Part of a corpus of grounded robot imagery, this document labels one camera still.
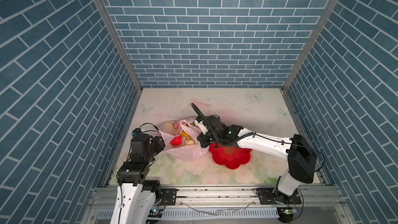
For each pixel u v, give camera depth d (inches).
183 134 30.3
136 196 18.2
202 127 25.3
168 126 36.8
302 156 17.3
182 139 35.8
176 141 34.1
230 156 34.6
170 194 29.1
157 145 25.9
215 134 23.9
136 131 25.6
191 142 33.5
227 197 29.7
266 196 28.9
